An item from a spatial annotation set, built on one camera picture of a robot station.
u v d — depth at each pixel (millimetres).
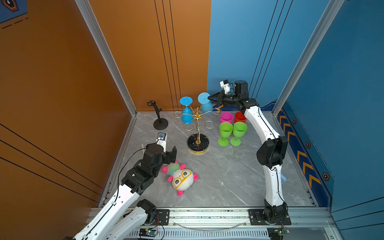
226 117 1010
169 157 646
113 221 435
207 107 914
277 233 701
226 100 777
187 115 913
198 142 998
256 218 725
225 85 809
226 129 940
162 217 736
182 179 790
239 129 923
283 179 836
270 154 560
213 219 744
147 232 703
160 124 1109
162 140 610
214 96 815
